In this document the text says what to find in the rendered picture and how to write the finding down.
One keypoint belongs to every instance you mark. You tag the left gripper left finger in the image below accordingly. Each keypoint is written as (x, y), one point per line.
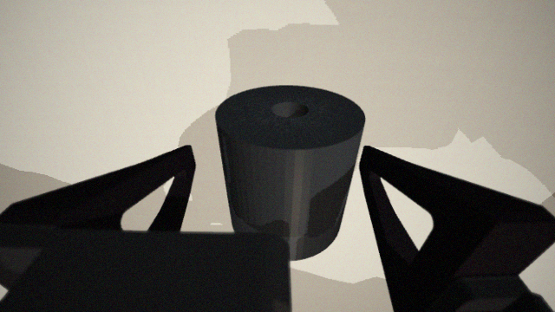
(100, 202)

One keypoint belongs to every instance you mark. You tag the dark grey hollow cylinder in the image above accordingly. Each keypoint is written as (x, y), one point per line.
(289, 176)

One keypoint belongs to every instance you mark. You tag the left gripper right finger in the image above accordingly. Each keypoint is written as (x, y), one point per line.
(477, 231)

